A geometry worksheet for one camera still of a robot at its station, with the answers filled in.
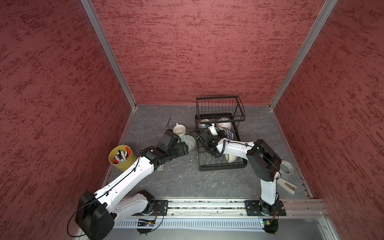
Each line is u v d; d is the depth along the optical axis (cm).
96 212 37
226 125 100
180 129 100
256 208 74
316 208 76
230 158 81
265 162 51
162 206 74
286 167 89
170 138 59
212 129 84
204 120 100
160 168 85
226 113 112
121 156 83
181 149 70
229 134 91
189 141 95
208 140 74
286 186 80
